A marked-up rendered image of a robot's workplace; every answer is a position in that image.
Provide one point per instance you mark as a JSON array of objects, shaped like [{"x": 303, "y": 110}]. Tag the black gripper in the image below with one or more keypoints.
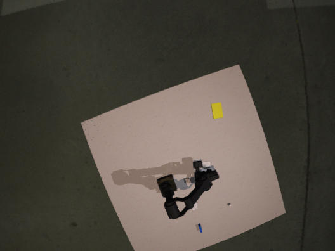
[{"x": 196, "y": 166}]

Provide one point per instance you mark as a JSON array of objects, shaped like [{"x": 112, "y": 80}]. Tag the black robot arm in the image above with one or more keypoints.
[{"x": 203, "y": 183}]

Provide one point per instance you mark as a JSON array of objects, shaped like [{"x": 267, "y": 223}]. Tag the yellow rectangular block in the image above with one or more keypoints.
[{"x": 217, "y": 110}]

